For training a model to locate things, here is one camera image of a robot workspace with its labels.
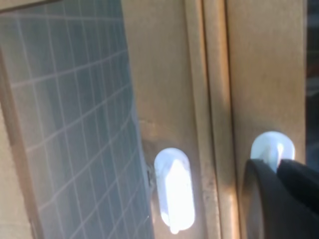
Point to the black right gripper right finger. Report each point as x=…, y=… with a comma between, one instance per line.
x=301, y=194

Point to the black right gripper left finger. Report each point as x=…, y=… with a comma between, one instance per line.
x=269, y=210

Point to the white drawer handle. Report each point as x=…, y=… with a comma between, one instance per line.
x=175, y=191
x=271, y=148

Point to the brown cardboard shoebox drawer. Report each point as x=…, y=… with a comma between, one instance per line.
x=267, y=42

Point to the lower brown cardboard shoebox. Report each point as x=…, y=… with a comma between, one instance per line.
x=68, y=103

